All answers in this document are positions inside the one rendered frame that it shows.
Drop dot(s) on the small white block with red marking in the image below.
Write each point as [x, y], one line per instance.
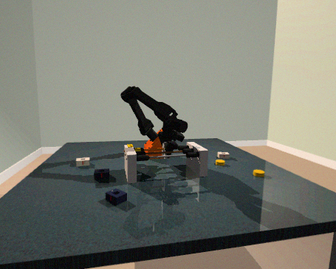
[223, 155]

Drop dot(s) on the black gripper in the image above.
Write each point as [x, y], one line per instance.
[167, 135]

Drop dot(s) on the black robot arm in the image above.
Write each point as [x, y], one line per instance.
[161, 110]

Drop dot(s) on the yellow short cylinder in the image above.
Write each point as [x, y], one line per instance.
[220, 162]
[258, 173]

